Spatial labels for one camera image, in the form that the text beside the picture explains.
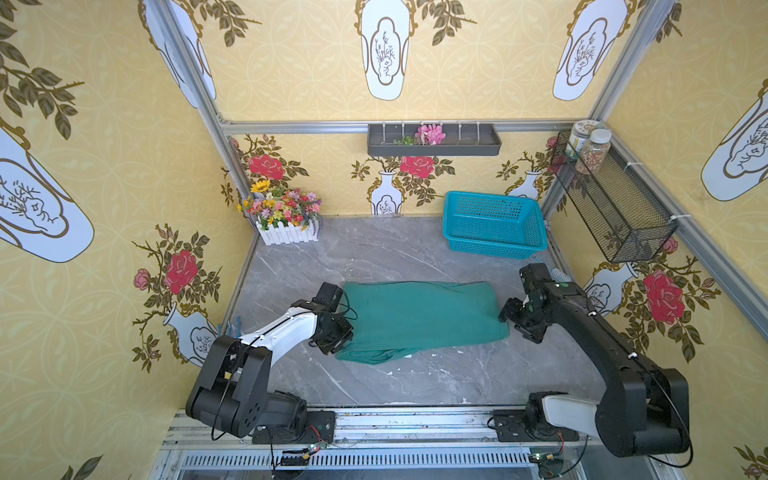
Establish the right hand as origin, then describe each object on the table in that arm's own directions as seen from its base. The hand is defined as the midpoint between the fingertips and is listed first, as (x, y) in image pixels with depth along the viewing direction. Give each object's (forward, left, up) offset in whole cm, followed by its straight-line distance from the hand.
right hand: (512, 320), depth 85 cm
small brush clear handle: (+21, -22, -8) cm, 32 cm away
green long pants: (+1, +34, -4) cm, 34 cm away
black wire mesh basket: (+25, -28, +21) cm, 43 cm away
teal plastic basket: (+46, -5, -9) cm, 47 cm away
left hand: (-5, +50, -7) cm, 51 cm away
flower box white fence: (+31, +72, +9) cm, 79 cm away
